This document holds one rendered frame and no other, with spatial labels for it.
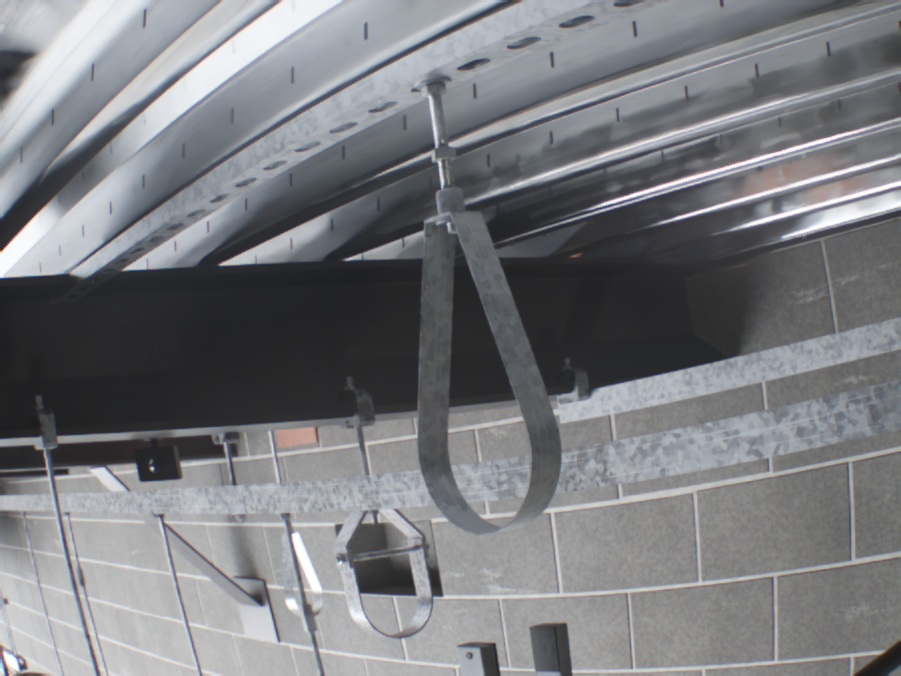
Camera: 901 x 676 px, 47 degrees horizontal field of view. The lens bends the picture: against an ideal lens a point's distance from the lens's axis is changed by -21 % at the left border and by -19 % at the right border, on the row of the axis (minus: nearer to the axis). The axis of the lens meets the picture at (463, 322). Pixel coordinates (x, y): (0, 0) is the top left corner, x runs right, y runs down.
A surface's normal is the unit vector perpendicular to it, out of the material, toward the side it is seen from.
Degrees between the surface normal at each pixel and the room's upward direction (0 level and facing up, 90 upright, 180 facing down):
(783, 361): 90
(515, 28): 90
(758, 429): 90
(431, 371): 106
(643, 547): 90
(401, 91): 180
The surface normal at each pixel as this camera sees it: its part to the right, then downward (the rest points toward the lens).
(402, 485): -0.76, 0.04
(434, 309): 0.65, 0.11
